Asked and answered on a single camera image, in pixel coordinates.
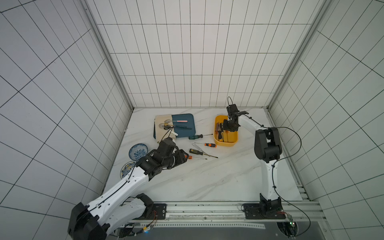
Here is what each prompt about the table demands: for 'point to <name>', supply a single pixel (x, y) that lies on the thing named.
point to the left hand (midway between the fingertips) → (183, 160)
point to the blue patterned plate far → (137, 151)
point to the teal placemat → (190, 123)
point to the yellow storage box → (230, 138)
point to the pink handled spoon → (169, 120)
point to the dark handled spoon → (168, 127)
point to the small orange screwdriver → (208, 144)
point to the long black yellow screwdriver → (219, 133)
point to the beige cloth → (163, 124)
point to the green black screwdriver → (195, 136)
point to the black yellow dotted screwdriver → (196, 151)
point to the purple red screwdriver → (217, 129)
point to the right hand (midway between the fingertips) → (221, 127)
